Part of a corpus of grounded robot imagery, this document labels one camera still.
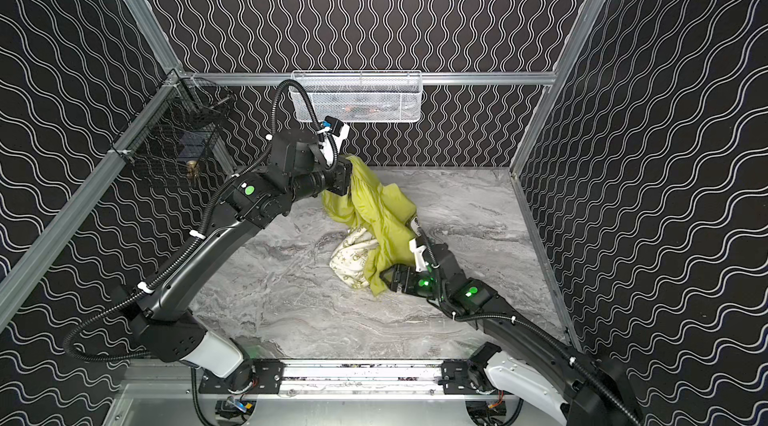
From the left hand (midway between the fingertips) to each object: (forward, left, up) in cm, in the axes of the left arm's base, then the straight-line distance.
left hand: (360, 160), depth 65 cm
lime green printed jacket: (-3, -4, -14) cm, 15 cm away
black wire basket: (+30, +64, -12) cm, 71 cm away
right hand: (-13, -7, -29) cm, 32 cm away
